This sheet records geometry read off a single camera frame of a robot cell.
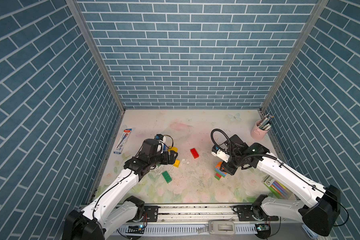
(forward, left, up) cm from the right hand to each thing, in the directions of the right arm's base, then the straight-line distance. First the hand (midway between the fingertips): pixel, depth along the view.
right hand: (224, 166), depth 77 cm
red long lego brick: (+12, +16, -11) cm, 23 cm away
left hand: (+4, +27, +2) cm, 27 cm away
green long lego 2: (-4, +31, -11) cm, 33 cm away
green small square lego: (-2, +2, -11) cm, 12 cm away
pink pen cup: (+28, -25, -6) cm, 38 cm away
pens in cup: (+32, -29, 0) cm, 43 cm away
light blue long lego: (-3, +2, -1) cm, 4 cm away
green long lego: (-3, 0, -4) cm, 5 cm away
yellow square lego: (+4, +26, -10) cm, 28 cm away
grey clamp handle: (-26, +3, -10) cm, 28 cm away
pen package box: (+22, +65, -11) cm, 69 cm away
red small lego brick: (-2, +2, -6) cm, 7 cm away
